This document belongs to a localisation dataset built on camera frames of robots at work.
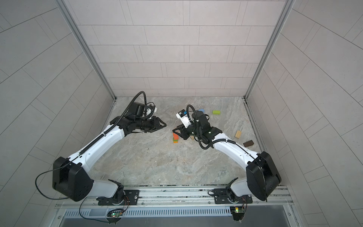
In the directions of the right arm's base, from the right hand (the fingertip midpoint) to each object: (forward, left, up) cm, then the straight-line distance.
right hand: (175, 130), depth 76 cm
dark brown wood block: (-1, -46, -19) cm, 50 cm away
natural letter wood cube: (-7, -9, +3) cm, 12 cm away
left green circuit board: (-34, +29, -15) cm, 47 cm away
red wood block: (+4, +1, -14) cm, 15 cm away
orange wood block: (+2, +1, -18) cm, 18 cm away
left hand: (+2, +3, +3) cm, 5 cm away
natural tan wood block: (+5, -41, -18) cm, 45 cm away
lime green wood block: (+26, -30, -19) cm, 44 cm away
